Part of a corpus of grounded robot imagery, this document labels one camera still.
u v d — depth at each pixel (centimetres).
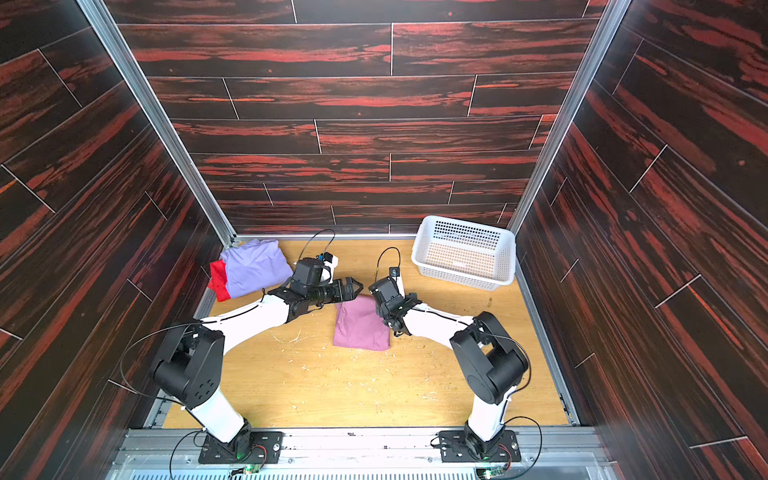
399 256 119
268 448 73
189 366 46
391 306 72
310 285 72
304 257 72
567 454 73
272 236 126
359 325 91
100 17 66
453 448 73
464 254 115
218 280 103
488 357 49
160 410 82
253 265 105
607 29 68
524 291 109
